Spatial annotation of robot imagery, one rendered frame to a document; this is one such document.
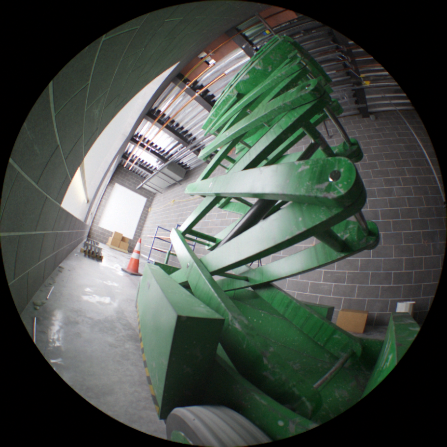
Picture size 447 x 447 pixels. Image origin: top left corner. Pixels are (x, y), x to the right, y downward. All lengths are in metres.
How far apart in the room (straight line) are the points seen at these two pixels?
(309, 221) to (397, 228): 2.72
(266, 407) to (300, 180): 0.46
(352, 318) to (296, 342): 1.45
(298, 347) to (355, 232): 0.61
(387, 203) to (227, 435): 3.17
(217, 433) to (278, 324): 0.78
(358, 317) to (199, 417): 2.11
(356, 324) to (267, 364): 1.99
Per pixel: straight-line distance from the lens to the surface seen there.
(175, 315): 0.32
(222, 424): 0.31
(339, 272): 2.74
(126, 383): 0.75
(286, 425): 0.31
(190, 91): 4.50
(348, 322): 2.30
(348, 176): 0.33
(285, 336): 0.96
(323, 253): 0.71
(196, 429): 0.31
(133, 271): 3.19
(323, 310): 0.86
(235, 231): 0.88
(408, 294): 2.99
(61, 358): 0.82
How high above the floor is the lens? 0.55
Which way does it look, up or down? 16 degrees up
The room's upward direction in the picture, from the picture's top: 13 degrees clockwise
